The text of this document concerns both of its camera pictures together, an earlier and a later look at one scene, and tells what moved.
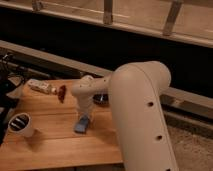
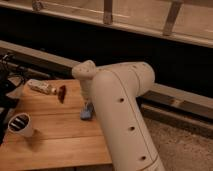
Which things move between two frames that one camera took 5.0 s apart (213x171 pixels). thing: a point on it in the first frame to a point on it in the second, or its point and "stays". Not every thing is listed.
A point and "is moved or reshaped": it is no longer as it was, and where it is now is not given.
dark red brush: x=61 y=93 stays
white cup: x=20 y=123 stays
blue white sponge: x=82 y=124 is moved or reshaped
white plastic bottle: x=41 y=85 stays
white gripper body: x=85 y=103 to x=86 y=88
